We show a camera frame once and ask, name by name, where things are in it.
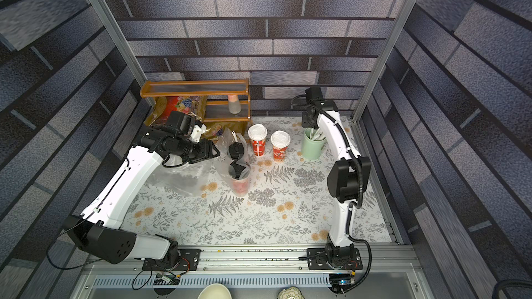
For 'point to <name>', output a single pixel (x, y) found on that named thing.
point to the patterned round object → (291, 293)
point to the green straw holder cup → (312, 144)
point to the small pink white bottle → (234, 104)
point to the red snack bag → (163, 106)
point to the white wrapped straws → (317, 135)
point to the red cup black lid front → (240, 171)
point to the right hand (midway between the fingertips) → (313, 120)
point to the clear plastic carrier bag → (222, 161)
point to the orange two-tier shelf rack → (216, 111)
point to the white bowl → (215, 291)
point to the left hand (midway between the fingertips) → (215, 153)
